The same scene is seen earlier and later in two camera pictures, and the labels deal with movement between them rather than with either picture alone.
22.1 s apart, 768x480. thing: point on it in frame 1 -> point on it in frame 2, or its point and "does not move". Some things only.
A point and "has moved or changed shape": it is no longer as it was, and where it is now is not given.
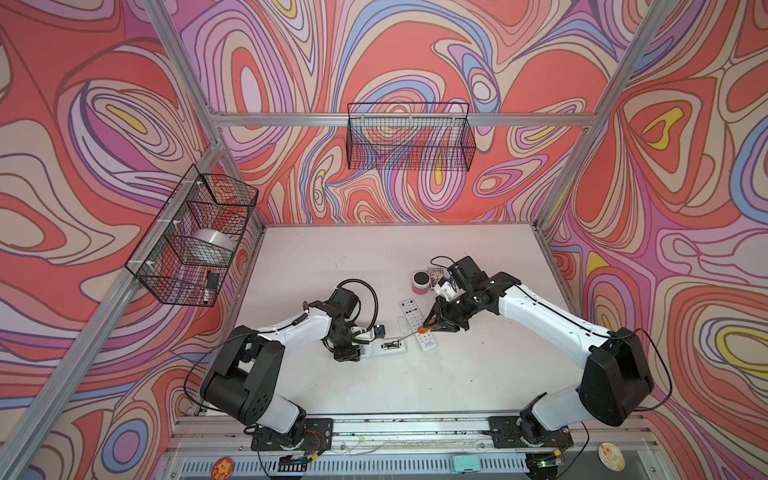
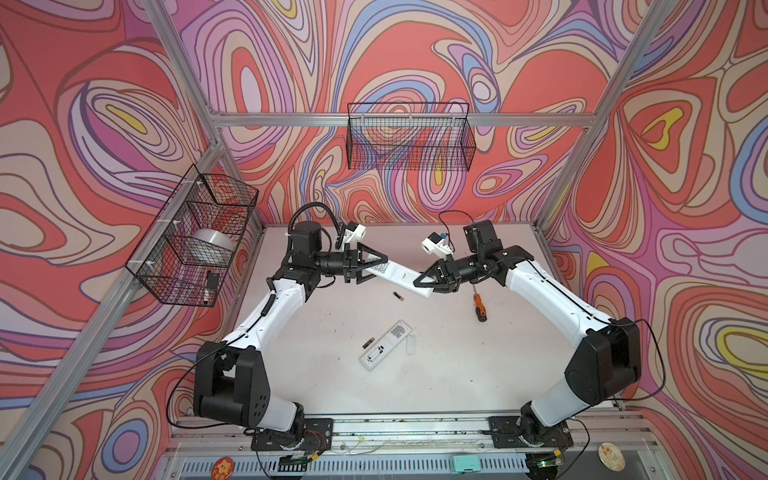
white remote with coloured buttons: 413,313 -> 399,276
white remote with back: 380,347 has moved or changed shape
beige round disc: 611,456 does not move
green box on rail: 466,463 does not move
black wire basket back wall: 410,136 does not move
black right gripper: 438,311 -> 441,286
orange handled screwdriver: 421,330 has moved or changed shape
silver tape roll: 208,247 does not move
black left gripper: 350,353 -> 349,264
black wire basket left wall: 193,240 does not move
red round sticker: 223,469 does not move
